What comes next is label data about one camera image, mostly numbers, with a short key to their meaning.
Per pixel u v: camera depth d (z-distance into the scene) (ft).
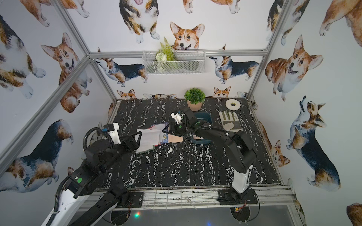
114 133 1.87
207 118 3.50
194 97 3.29
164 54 2.68
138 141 2.02
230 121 3.50
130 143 1.92
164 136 3.21
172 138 3.20
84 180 1.44
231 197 2.19
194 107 3.38
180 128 2.47
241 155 1.54
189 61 3.03
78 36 2.68
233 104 3.85
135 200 2.42
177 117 2.68
